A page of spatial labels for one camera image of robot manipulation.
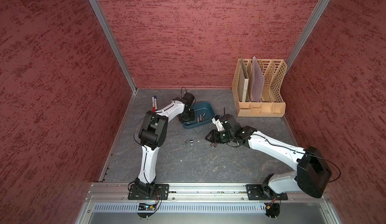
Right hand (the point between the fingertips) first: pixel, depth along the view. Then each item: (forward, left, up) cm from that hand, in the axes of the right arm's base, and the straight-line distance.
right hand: (207, 141), depth 80 cm
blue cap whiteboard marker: (+37, +37, -9) cm, 53 cm away
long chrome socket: (+23, +3, -10) cm, 25 cm away
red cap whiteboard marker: (+35, +38, -9) cm, 52 cm away
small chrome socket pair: (+2, -5, -10) cm, 12 cm away
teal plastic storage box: (+26, +1, -9) cm, 27 cm away
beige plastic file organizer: (+27, -47, -4) cm, 54 cm away
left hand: (+19, +11, -9) cm, 23 cm away
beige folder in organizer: (+31, -23, +16) cm, 41 cm away
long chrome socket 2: (+20, +5, -10) cm, 23 cm away
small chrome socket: (+13, +8, -11) cm, 19 cm away
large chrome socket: (+5, +13, -11) cm, 17 cm away
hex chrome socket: (+25, +1, -10) cm, 26 cm away
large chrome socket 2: (+5, +10, -9) cm, 14 cm away
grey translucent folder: (+39, -35, +7) cm, 53 cm away
